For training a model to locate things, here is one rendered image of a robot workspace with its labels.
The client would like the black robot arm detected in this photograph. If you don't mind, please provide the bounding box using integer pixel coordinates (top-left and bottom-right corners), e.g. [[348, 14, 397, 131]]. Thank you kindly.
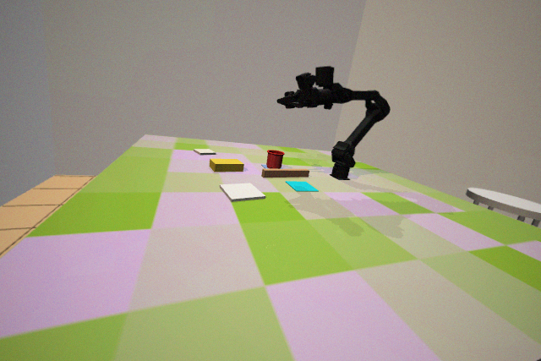
[[296, 66, 391, 180]]

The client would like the white flat square pad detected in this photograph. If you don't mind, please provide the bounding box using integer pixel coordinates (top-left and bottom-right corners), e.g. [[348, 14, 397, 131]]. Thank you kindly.
[[220, 183, 265, 202]]

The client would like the red cup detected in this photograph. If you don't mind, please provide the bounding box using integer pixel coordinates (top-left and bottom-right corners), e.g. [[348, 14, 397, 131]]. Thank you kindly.
[[266, 150, 285, 169]]

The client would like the yellow flat block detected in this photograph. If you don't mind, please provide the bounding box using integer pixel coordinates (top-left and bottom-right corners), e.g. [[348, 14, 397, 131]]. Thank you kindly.
[[210, 159, 244, 172]]

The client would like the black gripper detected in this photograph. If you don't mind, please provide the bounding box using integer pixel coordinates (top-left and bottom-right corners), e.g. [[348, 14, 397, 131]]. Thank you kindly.
[[277, 87, 321, 109]]

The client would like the cream flat square block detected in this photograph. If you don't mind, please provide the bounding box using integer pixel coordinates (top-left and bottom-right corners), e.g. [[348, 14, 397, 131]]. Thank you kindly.
[[194, 149, 216, 155]]

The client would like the tan wooden plank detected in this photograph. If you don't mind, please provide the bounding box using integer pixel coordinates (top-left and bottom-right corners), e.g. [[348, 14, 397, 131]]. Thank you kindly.
[[261, 168, 309, 178]]

